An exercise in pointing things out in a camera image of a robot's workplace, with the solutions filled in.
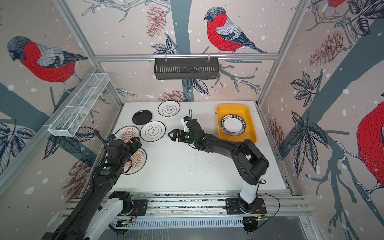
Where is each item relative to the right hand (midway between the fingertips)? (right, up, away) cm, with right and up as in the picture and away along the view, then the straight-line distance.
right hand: (172, 137), depth 86 cm
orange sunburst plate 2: (-22, -16, +2) cm, 27 cm away
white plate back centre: (-8, +18, +32) cm, 38 cm away
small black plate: (-28, +11, +27) cm, 40 cm away
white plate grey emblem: (-17, +2, +18) cm, 25 cm away
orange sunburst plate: (-36, 0, +18) cm, 40 cm away
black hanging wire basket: (+7, +46, +21) cm, 51 cm away
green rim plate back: (+41, +6, +19) cm, 45 cm away
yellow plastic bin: (+50, +17, +28) cm, 60 cm away
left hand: (-21, -2, -5) cm, 22 cm away
